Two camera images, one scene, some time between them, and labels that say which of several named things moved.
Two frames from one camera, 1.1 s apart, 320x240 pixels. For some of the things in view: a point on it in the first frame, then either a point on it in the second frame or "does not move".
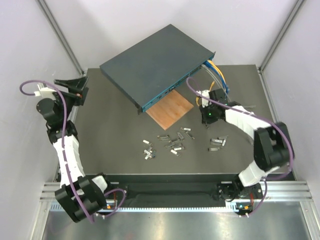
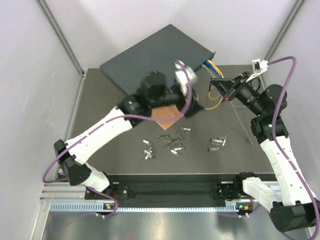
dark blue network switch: [151, 69] does not move
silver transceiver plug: [147, 142] does not move
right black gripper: [205, 119] -> [227, 87]
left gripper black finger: [185, 129] does not move
